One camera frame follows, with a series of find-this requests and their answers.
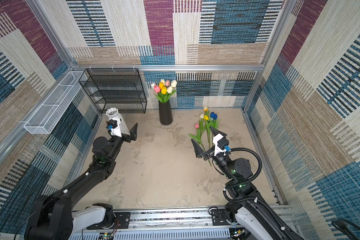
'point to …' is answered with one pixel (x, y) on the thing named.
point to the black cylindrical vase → (165, 113)
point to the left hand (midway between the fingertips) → (128, 119)
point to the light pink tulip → (167, 83)
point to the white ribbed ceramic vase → (113, 113)
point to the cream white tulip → (174, 83)
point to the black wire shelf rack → (121, 88)
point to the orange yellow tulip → (161, 85)
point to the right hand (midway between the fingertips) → (201, 134)
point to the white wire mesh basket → (48, 114)
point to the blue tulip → (215, 123)
